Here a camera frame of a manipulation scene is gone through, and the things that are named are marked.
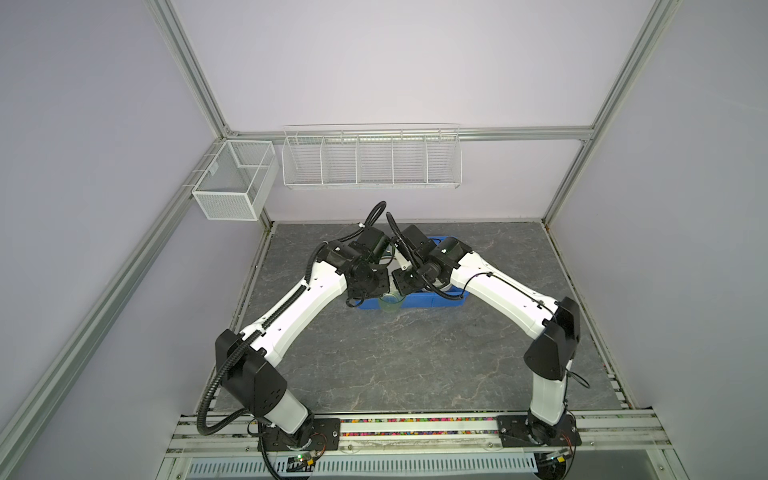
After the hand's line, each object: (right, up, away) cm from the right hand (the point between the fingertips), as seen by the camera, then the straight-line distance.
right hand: (400, 285), depth 80 cm
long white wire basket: (-9, +41, +19) cm, 46 cm away
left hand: (-5, -2, -4) cm, 6 cm away
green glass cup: (-2, -5, 0) cm, 5 cm away
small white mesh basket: (-55, +34, +21) cm, 68 cm away
